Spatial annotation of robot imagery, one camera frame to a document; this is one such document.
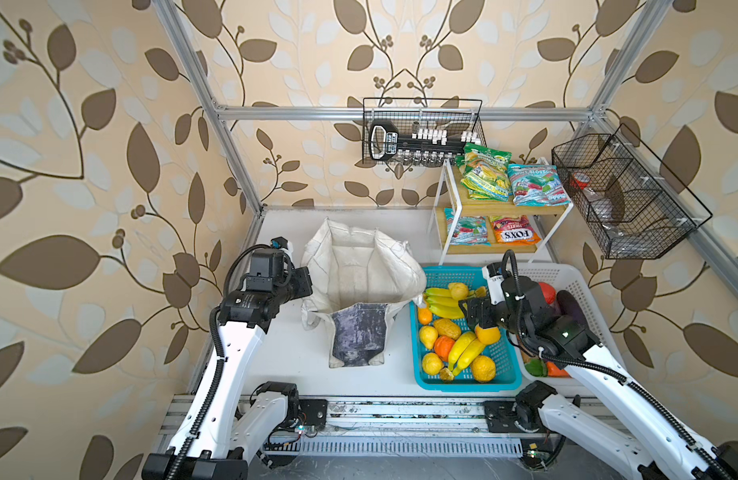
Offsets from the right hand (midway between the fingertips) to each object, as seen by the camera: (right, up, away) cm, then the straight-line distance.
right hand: (476, 304), depth 75 cm
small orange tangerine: (-12, -6, +12) cm, 18 cm away
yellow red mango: (+4, -9, +3) cm, 11 cm away
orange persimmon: (-8, -13, +5) cm, 15 cm away
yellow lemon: (-1, +1, +13) cm, 14 cm away
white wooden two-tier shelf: (+10, +21, +18) cm, 29 cm away
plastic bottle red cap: (+30, +33, +6) cm, 45 cm away
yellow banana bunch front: (-3, -13, +2) cm, 13 cm away
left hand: (-43, +8, -1) cm, 43 cm away
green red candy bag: (+2, +19, +13) cm, 24 cm away
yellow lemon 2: (-11, -17, +3) cm, 20 cm away
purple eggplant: (+31, -3, +11) cm, 33 cm away
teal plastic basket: (+5, -18, +2) cm, 19 cm away
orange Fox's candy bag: (+16, +19, +14) cm, 29 cm away
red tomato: (+28, 0, +16) cm, 32 cm away
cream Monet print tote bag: (-33, +3, +25) cm, 42 cm away
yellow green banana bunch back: (-6, -3, +13) cm, 15 cm away
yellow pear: (-11, -11, +9) cm, 18 cm away
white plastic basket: (+33, +5, +18) cm, 38 cm away
